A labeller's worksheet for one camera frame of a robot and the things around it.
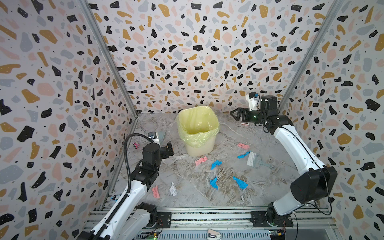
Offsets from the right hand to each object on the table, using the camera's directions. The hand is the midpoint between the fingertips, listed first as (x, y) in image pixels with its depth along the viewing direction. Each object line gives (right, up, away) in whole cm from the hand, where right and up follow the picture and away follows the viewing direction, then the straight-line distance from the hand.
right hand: (234, 109), depth 78 cm
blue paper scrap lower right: (+6, -42, +8) cm, 43 cm away
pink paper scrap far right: (+12, -22, +25) cm, 35 cm away
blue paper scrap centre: (-8, -32, +16) cm, 36 cm away
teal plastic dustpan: (-47, -15, +31) cm, 58 cm away
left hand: (-38, -16, 0) cm, 41 cm away
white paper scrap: (-33, -44, +5) cm, 56 cm away
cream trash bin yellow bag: (-20, -10, +23) cm, 32 cm away
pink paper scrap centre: (-17, -30, +17) cm, 39 cm away
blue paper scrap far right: (+9, -28, +19) cm, 35 cm away
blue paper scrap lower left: (-10, -41, +8) cm, 43 cm away
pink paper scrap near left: (-42, -45, +4) cm, 62 cm away
